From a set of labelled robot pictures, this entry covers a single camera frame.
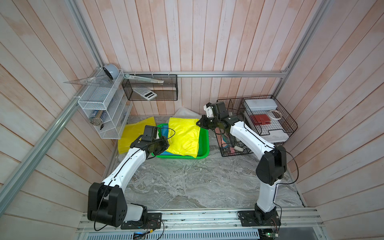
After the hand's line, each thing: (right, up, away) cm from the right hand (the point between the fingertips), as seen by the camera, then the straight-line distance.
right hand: (195, 122), depth 86 cm
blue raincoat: (-20, -6, +11) cm, 23 cm away
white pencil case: (+45, +12, +12) cm, 48 cm away
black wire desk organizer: (+24, -15, +13) cm, 31 cm away
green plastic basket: (+6, -15, +14) cm, 22 cm away
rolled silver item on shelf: (-52, 0, -10) cm, 53 cm away
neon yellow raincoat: (-7, -8, -3) cm, 11 cm away
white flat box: (+47, -8, -2) cm, 47 cm away
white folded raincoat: (-8, +9, +30) cm, 32 cm away
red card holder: (+40, +2, +2) cm, 40 cm away
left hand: (-15, -14, -2) cm, 20 cm away
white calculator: (-33, +20, +11) cm, 40 cm away
